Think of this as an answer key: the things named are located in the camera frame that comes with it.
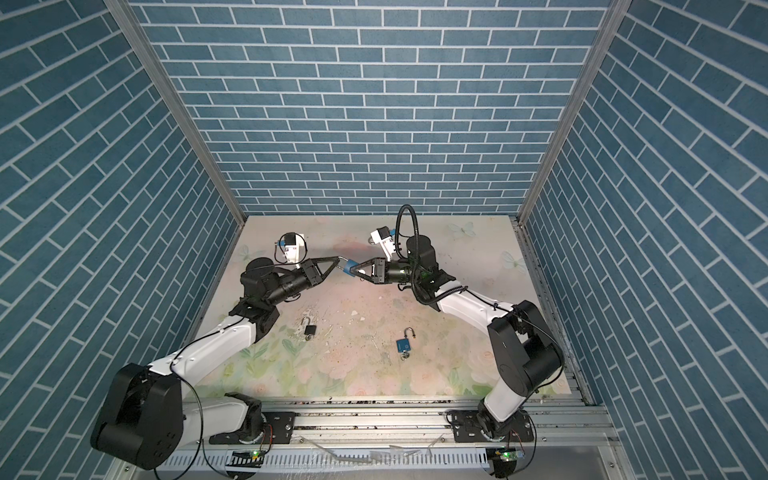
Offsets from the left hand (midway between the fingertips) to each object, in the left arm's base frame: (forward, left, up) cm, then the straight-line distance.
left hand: (339, 263), depth 76 cm
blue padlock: (0, -2, -1) cm, 2 cm away
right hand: (-1, -3, -1) cm, 3 cm away
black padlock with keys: (-6, +12, -26) cm, 29 cm away
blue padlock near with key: (-12, -17, -25) cm, 32 cm away
